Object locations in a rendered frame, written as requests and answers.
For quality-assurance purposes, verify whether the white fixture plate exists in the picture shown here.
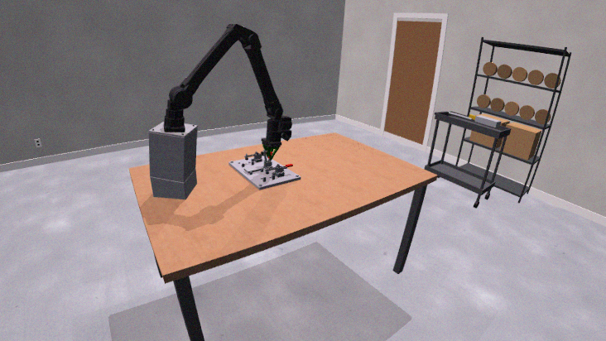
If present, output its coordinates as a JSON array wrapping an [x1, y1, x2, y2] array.
[[228, 156, 301, 190]]

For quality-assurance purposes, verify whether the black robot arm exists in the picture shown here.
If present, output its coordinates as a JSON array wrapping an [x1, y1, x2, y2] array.
[[164, 24, 292, 142]]

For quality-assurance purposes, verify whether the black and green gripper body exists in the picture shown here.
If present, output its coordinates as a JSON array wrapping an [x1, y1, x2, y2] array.
[[262, 130, 281, 147]]

